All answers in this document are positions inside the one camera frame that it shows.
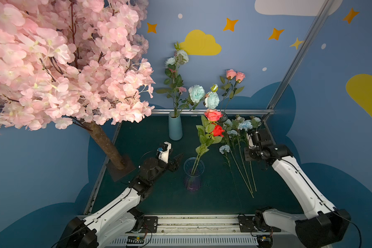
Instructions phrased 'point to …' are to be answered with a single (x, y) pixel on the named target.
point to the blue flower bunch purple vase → (256, 122)
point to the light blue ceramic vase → (175, 128)
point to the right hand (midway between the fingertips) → (251, 151)
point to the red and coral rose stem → (210, 132)
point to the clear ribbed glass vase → (224, 118)
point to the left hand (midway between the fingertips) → (178, 149)
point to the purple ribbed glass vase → (194, 168)
